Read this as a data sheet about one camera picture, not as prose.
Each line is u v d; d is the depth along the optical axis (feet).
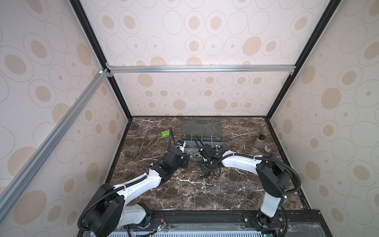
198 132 3.63
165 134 3.62
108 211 1.33
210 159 2.25
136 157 3.11
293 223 2.43
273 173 1.64
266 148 3.28
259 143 3.27
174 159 2.05
